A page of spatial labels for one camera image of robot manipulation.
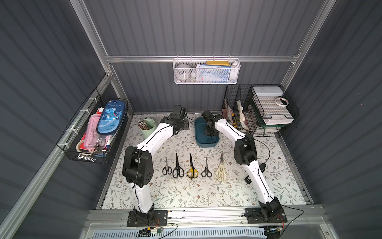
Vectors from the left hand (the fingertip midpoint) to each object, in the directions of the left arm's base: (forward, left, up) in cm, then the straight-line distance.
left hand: (186, 123), depth 91 cm
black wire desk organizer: (+18, -37, -3) cm, 41 cm away
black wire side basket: (-24, +47, +18) cm, 56 cm away
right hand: (+6, -19, -16) cm, 25 cm away
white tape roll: (+19, -67, +3) cm, 70 cm away
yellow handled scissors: (-25, -4, -17) cm, 30 cm away
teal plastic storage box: (-2, -11, -15) cm, 19 cm away
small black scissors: (-24, -12, -17) cm, 32 cm away
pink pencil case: (-21, +42, +13) cm, 49 cm away
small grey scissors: (-22, +12, -18) cm, 30 cm away
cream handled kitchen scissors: (-25, -21, -17) cm, 37 cm away
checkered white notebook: (+7, -55, +3) cm, 55 cm away
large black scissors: (-23, +5, -17) cm, 29 cm away
